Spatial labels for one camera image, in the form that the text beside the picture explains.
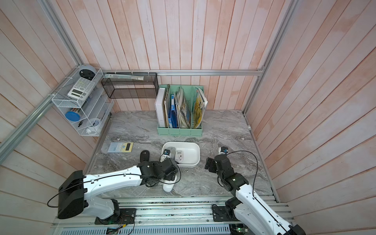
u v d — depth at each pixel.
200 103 0.98
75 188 0.41
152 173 0.57
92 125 0.82
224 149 0.73
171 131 1.01
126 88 1.07
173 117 1.04
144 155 0.95
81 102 0.74
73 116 0.76
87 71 0.80
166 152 0.71
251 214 0.57
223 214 0.73
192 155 0.95
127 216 0.73
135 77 0.91
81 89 0.77
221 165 0.62
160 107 0.92
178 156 0.93
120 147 0.98
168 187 0.81
